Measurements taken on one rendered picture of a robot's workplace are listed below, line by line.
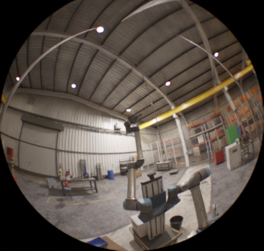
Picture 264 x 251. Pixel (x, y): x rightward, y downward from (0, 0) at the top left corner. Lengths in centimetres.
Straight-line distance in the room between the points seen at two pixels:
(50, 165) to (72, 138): 332
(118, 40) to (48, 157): 1014
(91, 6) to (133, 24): 294
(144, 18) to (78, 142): 1065
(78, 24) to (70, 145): 910
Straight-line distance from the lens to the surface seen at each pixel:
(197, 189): 85
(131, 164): 127
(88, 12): 664
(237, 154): 520
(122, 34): 637
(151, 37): 650
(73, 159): 816
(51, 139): 837
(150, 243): 212
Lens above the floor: 217
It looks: 24 degrees up
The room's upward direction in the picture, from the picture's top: 8 degrees counter-clockwise
